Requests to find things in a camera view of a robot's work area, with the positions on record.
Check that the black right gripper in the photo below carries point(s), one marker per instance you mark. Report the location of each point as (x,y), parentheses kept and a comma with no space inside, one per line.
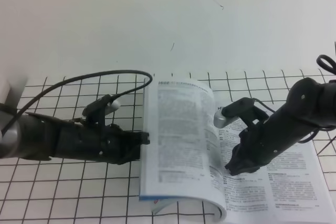
(259,145)

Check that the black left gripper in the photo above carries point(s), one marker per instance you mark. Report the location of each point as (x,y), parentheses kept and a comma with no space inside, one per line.
(64,139)

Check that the paperback book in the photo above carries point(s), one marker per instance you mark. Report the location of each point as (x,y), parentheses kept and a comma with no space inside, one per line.
(186,160)

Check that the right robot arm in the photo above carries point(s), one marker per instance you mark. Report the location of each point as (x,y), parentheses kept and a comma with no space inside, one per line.
(309,108)

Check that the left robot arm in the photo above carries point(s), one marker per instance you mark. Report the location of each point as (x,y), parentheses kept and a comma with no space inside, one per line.
(14,141)

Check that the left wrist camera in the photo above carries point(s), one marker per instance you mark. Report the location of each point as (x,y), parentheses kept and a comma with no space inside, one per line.
(102,107)

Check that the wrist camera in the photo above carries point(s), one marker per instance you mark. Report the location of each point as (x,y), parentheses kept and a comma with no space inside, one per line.
(102,107)
(243,109)

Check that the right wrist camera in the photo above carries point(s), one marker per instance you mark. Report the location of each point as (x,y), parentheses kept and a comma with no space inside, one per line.
(243,109)

